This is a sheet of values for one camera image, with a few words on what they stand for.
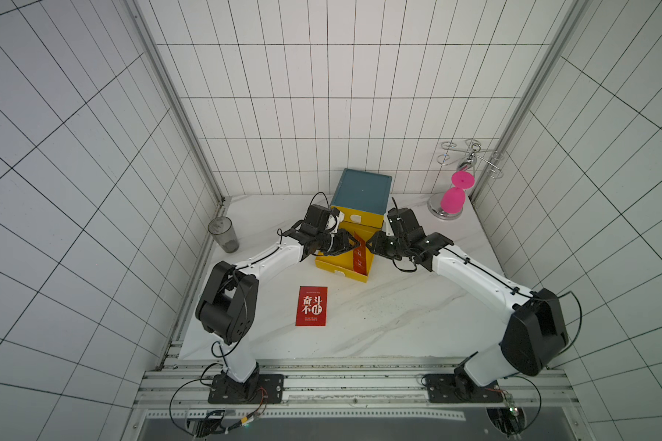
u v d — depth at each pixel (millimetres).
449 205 988
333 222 758
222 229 957
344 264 851
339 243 773
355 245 855
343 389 742
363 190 926
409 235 632
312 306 879
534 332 418
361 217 876
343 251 776
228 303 475
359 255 894
